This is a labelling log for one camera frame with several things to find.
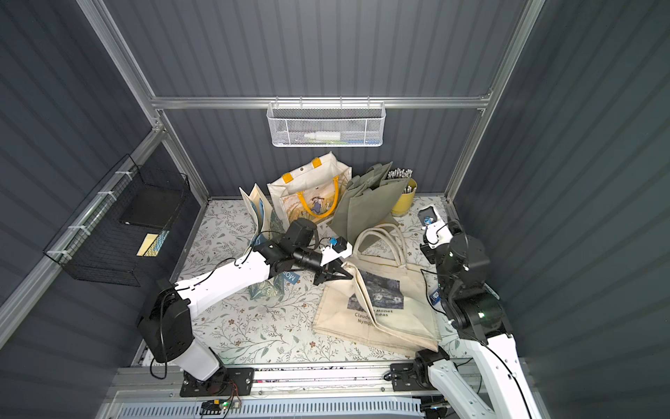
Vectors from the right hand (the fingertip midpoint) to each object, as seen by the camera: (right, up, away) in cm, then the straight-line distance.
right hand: (451, 221), depth 61 cm
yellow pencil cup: (0, +8, +43) cm, 44 cm away
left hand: (-23, -16, +11) cm, 30 cm away
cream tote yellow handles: (-37, +12, +35) cm, 52 cm away
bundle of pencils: (-3, +20, +44) cm, 48 cm away
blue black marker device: (+6, -26, +26) cm, 37 cm away
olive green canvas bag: (-17, +7, +27) cm, 32 cm away
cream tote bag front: (-8, -24, +17) cm, 31 cm away
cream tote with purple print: (-26, -30, +24) cm, 46 cm away
